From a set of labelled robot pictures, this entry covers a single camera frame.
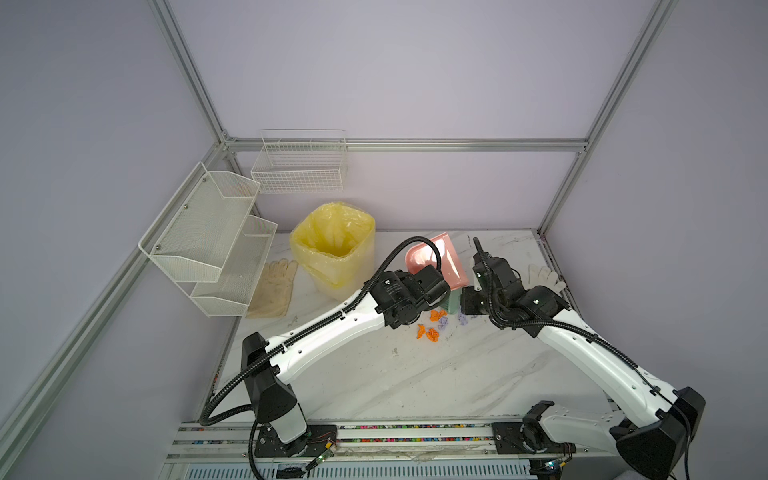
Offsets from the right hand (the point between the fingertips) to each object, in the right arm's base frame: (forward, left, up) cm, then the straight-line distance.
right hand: (460, 294), depth 76 cm
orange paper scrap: (+5, +4, -21) cm, 22 cm away
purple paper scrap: (+5, -4, -21) cm, 22 cm away
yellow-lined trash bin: (+29, +39, -11) cm, 50 cm away
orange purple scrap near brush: (+3, +2, -20) cm, 20 cm away
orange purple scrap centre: (-1, +6, -20) cm, 21 cm away
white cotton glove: (+23, -37, -23) cm, 49 cm away
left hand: (0, +19, +5) cm, 20 cm away
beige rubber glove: (+13, +60, -20) cm, 64 cm away
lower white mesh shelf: (-2, +60, +1) cm, 60 cm away
